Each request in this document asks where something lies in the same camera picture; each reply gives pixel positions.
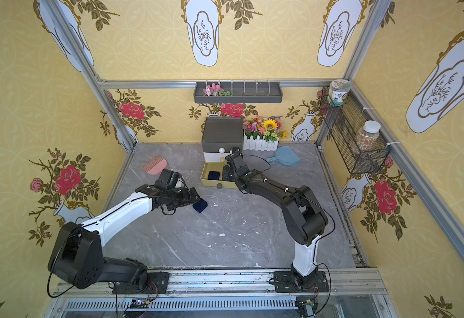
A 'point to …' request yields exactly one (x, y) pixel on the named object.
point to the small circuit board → (139, 303)
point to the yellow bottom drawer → (211, 166)
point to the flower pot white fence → (262, 134)
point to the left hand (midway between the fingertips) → (185, 198)
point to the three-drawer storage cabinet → (221, 135)
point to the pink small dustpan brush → (155, 165)
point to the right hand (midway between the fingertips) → (233, 166)
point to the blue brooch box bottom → (225, 173)
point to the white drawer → (216, 156)
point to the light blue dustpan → (285, 156)
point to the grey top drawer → (221, 146)
